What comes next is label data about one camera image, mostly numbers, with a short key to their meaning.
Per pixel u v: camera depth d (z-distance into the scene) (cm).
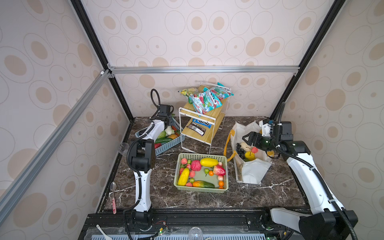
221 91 85
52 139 55
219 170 85
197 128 90
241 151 94
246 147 95
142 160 59
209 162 87
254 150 91
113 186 84
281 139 56
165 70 188
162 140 97
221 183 85
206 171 90
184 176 82
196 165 87
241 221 75
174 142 100
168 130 100
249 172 83
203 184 82
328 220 38
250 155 92
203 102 76
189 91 82
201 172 90
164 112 81
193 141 106
